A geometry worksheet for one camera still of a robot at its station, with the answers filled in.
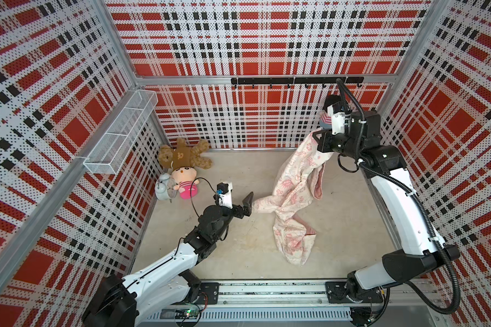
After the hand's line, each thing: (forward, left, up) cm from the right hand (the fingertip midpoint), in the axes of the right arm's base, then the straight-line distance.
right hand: (317, 134), depth 68 cm
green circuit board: (-48, +46, -39) cm, 77 cm away
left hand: (-10, +26, -20) cm, 34 cm away
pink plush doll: (+4, +56, -34) cm, 65 cm away
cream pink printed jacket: (-5, +4, -21) cm, 22 cm away
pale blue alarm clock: (-1, +64, -30) cm, 70 cm away
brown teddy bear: (+21, +61, -33) cm, 73 cm away
